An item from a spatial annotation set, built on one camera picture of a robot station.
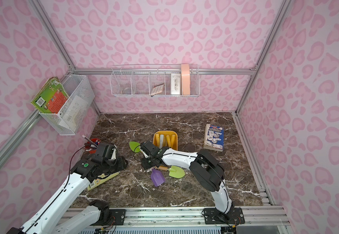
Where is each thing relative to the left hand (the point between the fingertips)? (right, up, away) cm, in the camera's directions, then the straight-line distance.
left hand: (125, 161), depth 78 cm
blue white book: (+53, +10, +23) cm, 59 cm away
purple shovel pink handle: (+16, -12, +8) cm, 21 cm away
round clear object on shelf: (-5, +42, +16) cm, 45 cm away
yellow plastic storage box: (+20, +10, +22) cm, 32 cm away
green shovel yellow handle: (+26, -9, +10) cm, 29 cm away
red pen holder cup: (-26, +7, +13) cm, 30 cm away
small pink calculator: (+15, +43, +17) cm, 48 cm away
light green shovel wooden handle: (+14, +10, +20) cm, 26 cm away
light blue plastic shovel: (+17, +9, +18) cm, 26 cm away
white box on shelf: (+27, +46, +15) cm, 55 cm away
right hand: (+8, -4, +10) cm, 13 cm away
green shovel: (0, +5, +20) cm, 20 cm away
